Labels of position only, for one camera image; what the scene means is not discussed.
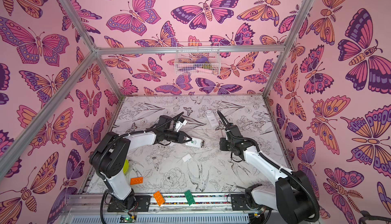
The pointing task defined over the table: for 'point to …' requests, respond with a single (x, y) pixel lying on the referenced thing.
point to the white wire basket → (197, 58)
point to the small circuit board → (127, 219)
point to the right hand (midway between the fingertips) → (223, 141)
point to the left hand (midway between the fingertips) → (191, 138)
